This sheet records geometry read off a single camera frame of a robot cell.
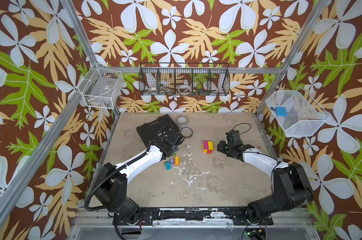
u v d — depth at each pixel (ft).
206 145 3.14
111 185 1.41
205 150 3.14
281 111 2.83
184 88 3.24
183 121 3.76
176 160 3.06
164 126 2.35
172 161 3.05
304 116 2.53
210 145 3.11
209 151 3.14
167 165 3.03
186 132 3.57
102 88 2.84
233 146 2.31
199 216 2.46
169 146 2.02
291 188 1.45
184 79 3.22
